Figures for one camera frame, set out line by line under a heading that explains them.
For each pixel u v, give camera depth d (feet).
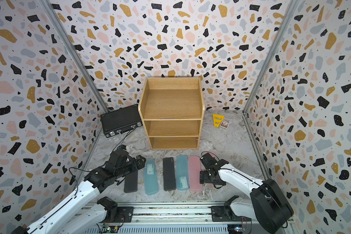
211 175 2.05
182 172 2.95
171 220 2.40
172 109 2.57
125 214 2.44
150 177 2.87
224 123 3.71
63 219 1.43
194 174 2.96
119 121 3.56
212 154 2.34
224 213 2.20
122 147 2.33
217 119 3.85
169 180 2.75
